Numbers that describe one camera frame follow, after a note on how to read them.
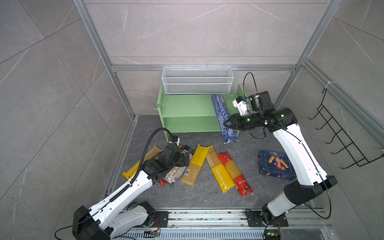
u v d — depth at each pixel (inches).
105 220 15.4
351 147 24.7
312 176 16.1
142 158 20.1
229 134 25.0
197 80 39.7
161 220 28.9
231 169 35.3
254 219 28.6
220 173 34.5
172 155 22.2
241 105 24.4
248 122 22.1
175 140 26.0
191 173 33.9
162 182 32.9
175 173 33.8
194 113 35.6
